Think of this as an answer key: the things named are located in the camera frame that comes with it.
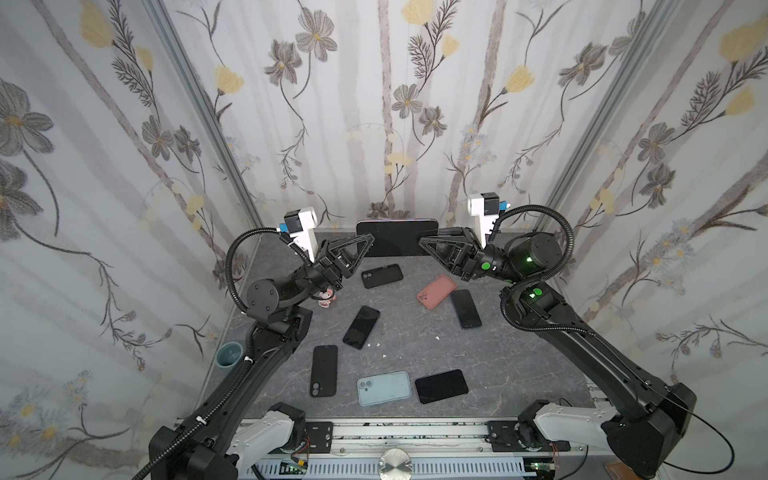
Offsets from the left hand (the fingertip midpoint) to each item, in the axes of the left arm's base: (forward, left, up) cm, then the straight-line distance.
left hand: (367, 239), depth 49 cm
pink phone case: (+20, -22, -50) cm, 58 cm away
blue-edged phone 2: (+8, +3, -52) cm, 52 cm away
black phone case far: (+29, -3, -52) cm, 60 cm away
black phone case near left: (-5, +14, -52) cm, 54 cm away
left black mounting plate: (-22, +13, -49) cm, 55 cm away
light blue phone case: (-11, -4, -50) cm, 51 cm away
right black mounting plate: (-24, -33, -48) cm, 63 cm away
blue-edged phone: (+13, -31, -49) cm, 59 cm away
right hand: (-2, -10, +1) cm, 10 cm away
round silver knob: (-29, -5, -34) cm, 45 cm away
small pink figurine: (+18, +15, -49) cm, 55 cm away
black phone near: (-11, -20, -50) cm, 55 cm away
